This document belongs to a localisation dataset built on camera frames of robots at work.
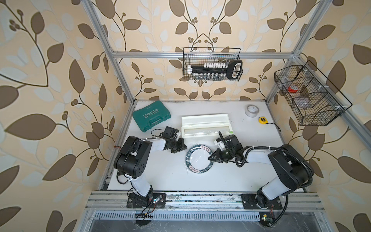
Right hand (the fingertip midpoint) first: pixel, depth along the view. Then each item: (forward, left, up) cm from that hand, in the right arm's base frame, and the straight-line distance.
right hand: (209, 159), depth 88 cm
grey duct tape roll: (+38, -38, 0) cm, 54 cm away
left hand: (+9, +15, +1) cm, 18 cm away
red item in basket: (+26, -48, +32) cm, 63 cm away
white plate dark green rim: (-1, +8, +1) cm, 8 cm away
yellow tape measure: (+27, -43, +1) cm, 51 cm away
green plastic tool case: (+33, +40, +5) cm, 52 cm away
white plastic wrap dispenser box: (+21, 0, +6) cm, 21 cm away
